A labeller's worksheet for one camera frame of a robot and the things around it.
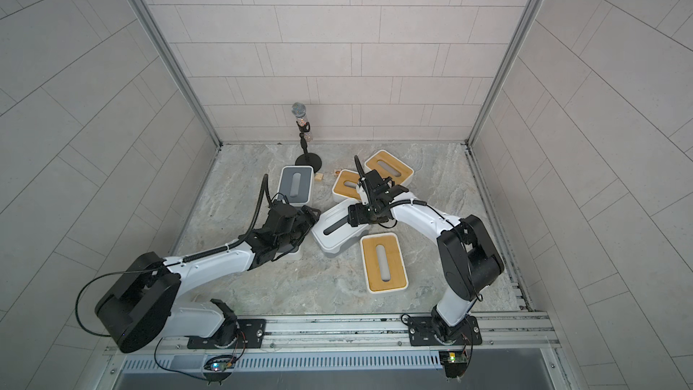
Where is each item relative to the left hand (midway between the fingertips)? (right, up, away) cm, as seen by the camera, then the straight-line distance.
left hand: (323, 216), depth 87 cm
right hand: (+11, -1, +2) cm, 11 cm away
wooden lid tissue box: (+7, +9, +10) cm, 15 cm away
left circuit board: (-22, -33, -22) cm, 45 cm away
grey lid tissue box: (-12, +10, +13) cm, 21 cm away
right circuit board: (+36, -34, -19) cm, 53 cm away
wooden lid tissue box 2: (+23, +16, +16) cm, 33 cm away
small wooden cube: (-4, +12, +18) cm, 22 cm away
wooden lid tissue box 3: (+19, -14, -3) cm, 24 cm away
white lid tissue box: (+4, -4, -4) cm, 7 cm away
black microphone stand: (-10, +19, +21) cm, 30 cm away
